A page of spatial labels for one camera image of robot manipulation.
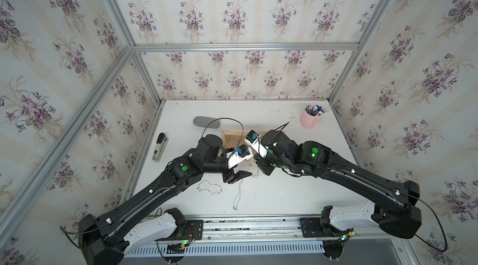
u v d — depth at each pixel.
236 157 0.56
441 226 0.36
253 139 0.57
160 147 0.95
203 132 1.04
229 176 0.58
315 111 1.02
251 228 0.75
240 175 0.58
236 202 0.80
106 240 0.37
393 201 0.39
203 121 1.06
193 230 0.72
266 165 0.58
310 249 0.70
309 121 1.02
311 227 0.73
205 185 0.86
